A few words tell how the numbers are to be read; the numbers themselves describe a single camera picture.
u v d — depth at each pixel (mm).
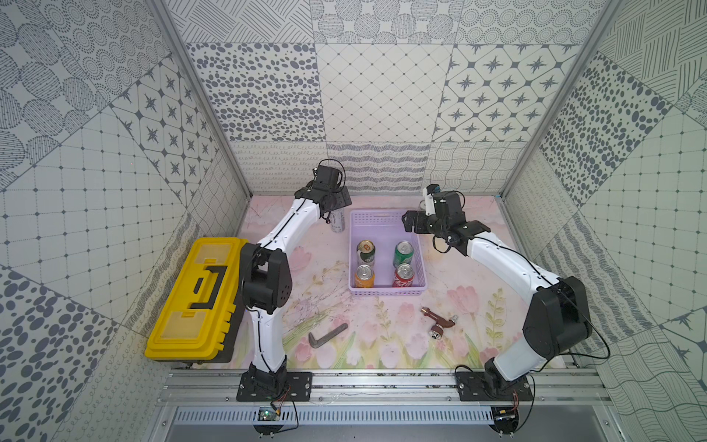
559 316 439
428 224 749
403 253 901
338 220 1016
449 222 668
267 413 716
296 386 737
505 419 719
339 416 701
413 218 780
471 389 731
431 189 774
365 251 901
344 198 863
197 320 692
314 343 816
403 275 844
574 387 766
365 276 839
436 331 803
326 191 714
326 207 687
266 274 522
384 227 1095
